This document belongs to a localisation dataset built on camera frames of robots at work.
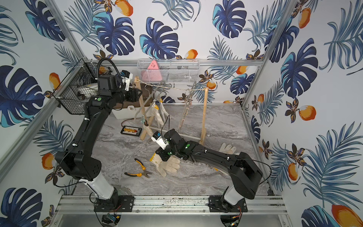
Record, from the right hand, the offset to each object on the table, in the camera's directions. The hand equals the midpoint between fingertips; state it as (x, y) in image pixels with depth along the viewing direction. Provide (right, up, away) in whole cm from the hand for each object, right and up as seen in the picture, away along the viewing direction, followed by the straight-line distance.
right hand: (157, 150), depth 79 cm
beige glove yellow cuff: (+7, -11, +9) cm, 16 cm away
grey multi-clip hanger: (+17, +26, +39) cm, 50 cm away
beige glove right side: (+45, -3, +16) cm, 48 cm away
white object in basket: (-38, +34, +1) cm, 51 cm away
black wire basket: (-48, +33, +3) cm, 58 cm away
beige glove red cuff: (-7, +12, +5) cm, 14 cm away
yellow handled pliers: (-9, -15, +5) cm, 18 cm away
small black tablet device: (-23, +9, +25) cm, 35 cm away
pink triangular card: (-5, +46, +11) cm, 48 cm away
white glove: (-4, +24, +12) cm, 27 cm away
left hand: (-11, +35, -2) cm, 37 cm away
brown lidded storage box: (-23, +23, +23) cm, 40 cm away
